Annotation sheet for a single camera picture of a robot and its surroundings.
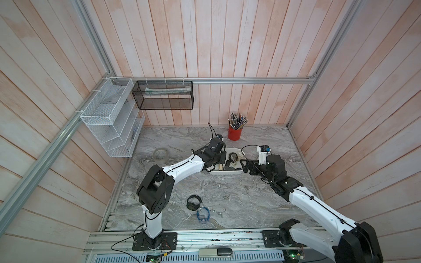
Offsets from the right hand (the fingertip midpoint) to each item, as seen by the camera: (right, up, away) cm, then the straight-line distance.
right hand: (246, 160), depth 83 cm
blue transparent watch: (-23, -28, -1) cm, 36 cm away
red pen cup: (-2, +14, +29) cm, 33 cm away
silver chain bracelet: (-18, -26, -1) cm, 31 cm away
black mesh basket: (-49, +40, +21) cm, 66 cm away
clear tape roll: (-51, 0, +21) cm, 55 cm away
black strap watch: (-9, -6, +13) cm, 17 cm away
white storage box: (-5, -5, +15) cm, 17 cm away
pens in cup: (-1, +23, +20) cm, 30 cm away
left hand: (-12, +1, +8) cm, 15 cm away
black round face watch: (-5, -7, +15) cm, 17 cm away
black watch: (-28, -23, +2) cm, 36 cm away
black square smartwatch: (-4, 0, +18) cm, 19 cm away
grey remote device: (-17, -37, -15) cm, 44 cm away
